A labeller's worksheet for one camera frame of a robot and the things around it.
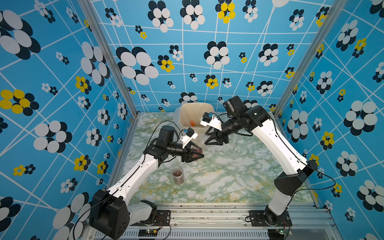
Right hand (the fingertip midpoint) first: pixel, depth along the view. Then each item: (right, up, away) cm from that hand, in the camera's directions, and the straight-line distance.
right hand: (209, 136), depth 69 cm
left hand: (-3, -8, +2) cm, 8 cm away
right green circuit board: (+32, -47, +2) cm, 57 cm away
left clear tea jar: (-16, -21, +14) cm, 30 cm away
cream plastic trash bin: (-10, +12, +25) cm, 29 cm away
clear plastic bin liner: (-18, +9, +19) cm, 27 cm away
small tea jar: (-6, -6, +1) cm, 9 cm away
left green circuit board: (-30, -48, +4) cm, 56 cm away
